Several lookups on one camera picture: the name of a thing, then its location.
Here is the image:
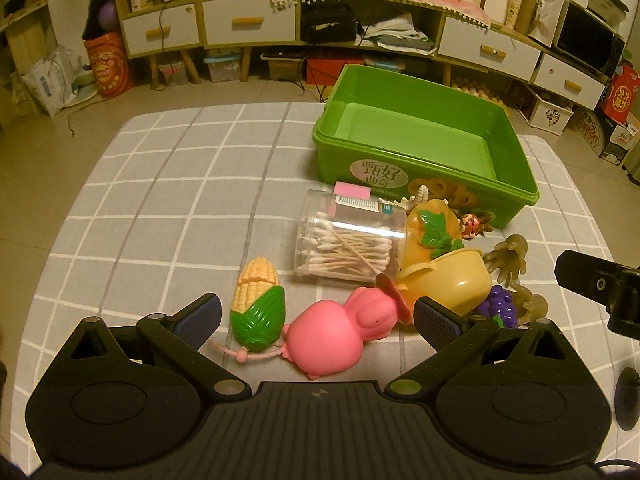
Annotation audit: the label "black microwave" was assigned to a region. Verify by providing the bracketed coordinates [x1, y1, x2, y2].
[552, 2, 626, 78]

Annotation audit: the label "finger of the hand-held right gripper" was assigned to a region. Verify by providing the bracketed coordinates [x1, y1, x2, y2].
[555, 249, 640, 342]

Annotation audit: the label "dried starfish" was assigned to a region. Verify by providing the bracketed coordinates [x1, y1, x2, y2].
[390, 185, 433, 211]

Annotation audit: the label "tall cardboard tube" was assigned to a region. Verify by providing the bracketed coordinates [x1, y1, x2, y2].
[506, 0, 531, 28]

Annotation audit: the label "pile of folded clothes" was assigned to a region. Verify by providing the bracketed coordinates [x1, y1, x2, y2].
[361, 12, 438, 56]

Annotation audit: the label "white carton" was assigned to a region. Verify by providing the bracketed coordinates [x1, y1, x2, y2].
[530, 0, 568, 48]

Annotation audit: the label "toy corn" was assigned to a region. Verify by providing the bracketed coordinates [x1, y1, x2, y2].
[230, 256, 287, 353]

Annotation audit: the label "yellow toy pot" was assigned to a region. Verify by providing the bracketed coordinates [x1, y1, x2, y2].
[397, 249, 493, 318]

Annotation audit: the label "round printed tin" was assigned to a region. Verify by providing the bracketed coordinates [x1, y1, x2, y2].
[570, 110, 608, 156]

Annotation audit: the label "clear cotton swab container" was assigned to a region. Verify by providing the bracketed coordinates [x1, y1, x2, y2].
[294, 189, 410, 283]

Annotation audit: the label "black bag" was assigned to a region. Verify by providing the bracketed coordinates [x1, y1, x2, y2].
[300, 2, 358, 45]

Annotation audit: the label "white drawer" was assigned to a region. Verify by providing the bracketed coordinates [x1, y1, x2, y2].
[202, 0, 297, 47]
[534, 54, 606, 110]
[122, 4, 200, 56]
[439, 17, 542, 81]

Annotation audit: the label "grey checked tablecloth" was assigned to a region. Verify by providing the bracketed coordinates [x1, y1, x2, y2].
[0, 102, 640, 480]

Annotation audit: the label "white printed storage box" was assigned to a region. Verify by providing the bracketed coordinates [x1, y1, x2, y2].
[525, 85, 575, 136]

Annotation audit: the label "red gift box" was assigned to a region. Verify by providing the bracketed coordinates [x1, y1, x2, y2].
[600, 62, 640, 123]

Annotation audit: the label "translucent sticky hand toy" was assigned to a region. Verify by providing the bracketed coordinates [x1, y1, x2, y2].
[482, 234, 550, 330]

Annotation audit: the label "white plastic bag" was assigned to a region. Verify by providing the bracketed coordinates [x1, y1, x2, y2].
[22, 45, 83, 118]

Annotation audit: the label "green plastic bin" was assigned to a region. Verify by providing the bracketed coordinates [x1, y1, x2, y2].
[311, 64, 541, 226]

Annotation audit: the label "purple toy grapes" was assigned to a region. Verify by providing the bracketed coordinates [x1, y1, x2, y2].
[470, 284, 521, 330]

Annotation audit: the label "printed cardboard carton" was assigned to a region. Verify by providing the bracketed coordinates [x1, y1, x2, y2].
[597, 112, 640, 167]

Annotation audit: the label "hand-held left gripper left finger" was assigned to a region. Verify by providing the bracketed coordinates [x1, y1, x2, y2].
[65, 294, 253, 404]

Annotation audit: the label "egg tray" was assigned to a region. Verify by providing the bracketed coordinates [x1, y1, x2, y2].
[450, 77, 513, 108]

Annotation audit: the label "clear storage box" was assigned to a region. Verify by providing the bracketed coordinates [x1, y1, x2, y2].
[204, 55, 246, 83]
[364, 56, 407, 73]

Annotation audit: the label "pink rubber animal toy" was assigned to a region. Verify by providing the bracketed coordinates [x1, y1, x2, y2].
[207, 272, 413, 380]

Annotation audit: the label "small figurine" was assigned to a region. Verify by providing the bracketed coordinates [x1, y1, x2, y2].
[459, 210, 496, 240]

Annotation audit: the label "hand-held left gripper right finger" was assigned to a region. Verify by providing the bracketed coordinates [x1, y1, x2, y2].
[386, 297, 581, 402]

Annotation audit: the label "wooden shelf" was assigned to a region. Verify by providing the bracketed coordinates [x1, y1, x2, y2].
[0, 0, 56, 126]

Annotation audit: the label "orange printed bag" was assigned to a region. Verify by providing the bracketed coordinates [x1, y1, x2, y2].
[82, 30, 132, 98]

